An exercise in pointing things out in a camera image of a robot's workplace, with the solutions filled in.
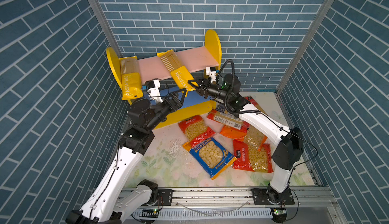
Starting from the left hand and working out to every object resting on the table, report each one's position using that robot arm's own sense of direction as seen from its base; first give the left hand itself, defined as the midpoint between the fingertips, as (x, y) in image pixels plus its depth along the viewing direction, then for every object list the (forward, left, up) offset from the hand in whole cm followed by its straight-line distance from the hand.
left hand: (183, 92), depth 60 cm
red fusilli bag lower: (-12, -34, -39) cm, 53 cm away
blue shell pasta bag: (-11, -14, -41) cm, 45 cm away
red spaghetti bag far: (+30, -48, -41) cm, 70 cm away
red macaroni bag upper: (+5, -4, -38) cm, 39 cm away
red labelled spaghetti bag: (+12, -25, -37) cm, 47 cm away
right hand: (+7, -1, -1) cm, 7 cm away
